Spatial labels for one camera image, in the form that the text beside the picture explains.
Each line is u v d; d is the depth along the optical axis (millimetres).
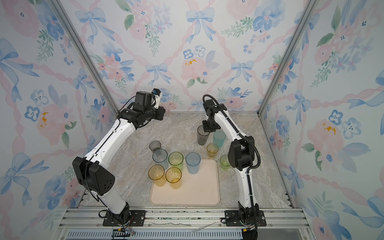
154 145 972
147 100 617
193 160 806
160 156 837
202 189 826
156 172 853
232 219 719
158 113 727
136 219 735
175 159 854
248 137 576
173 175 815
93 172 431
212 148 982
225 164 921
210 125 818
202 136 921
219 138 918
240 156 574
